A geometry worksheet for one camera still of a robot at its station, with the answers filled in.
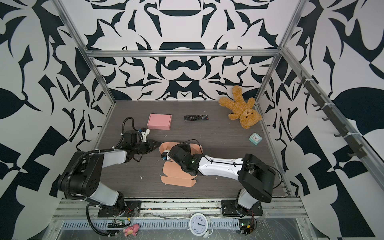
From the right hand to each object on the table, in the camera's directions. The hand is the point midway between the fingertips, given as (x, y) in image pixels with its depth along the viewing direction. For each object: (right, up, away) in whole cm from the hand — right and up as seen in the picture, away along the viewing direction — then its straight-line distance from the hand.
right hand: (184, 142), depth 83 cm
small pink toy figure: (-22, -36, -16) cm, 45 cm away
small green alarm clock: (+45, 0, +14) cm, 47 cm away
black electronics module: (+30, -38, -12) cm, 50 cm away
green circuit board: (-29, -35, -12) cm, 47 cm away
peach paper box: (-5, -19, +1) cm, 19 cm away
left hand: (-14, -1, +7) cm, 16 cm away
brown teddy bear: (+39, +18, +21) cm, 48 cm away
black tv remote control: (+7, +13, +25) cm, 29 cm away
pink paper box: (-18, +11, +21) cm, 29 cm away
